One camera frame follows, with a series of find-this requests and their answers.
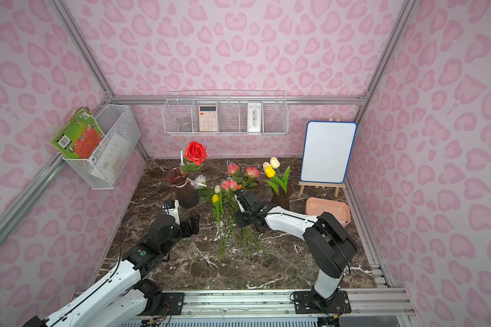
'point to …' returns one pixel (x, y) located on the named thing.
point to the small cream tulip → (217, 189)
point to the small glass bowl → (186, 127)
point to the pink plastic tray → (339, 210)
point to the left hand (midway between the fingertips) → (190, 214)
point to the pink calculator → (208, 120)
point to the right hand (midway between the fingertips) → (238, 215)
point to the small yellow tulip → (215, 198)
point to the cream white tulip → (265, 164)
